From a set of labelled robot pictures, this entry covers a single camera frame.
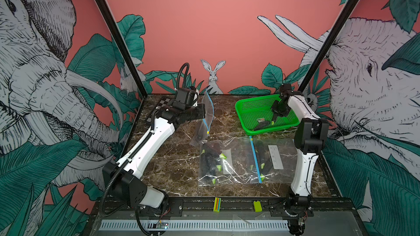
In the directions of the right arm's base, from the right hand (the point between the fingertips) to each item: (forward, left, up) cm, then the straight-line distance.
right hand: (274, 108), depth 101 cm
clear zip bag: (-33, +30, -5) cm, 45 cm away
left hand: (-17, +42, +19) cm, 49 cm away
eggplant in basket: (-9, +8, -7) cm, 14 cm away
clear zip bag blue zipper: (-31, +5, -6) cm, 32 cm away
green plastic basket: (+4, +13, -8) cm, 16 cm away
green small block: (-53, +17, -9) cm, 57 cm away
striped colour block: (-53, +36, -7) cm, 64 cm away
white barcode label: (-2, +7, -10) cm, 12 cm away
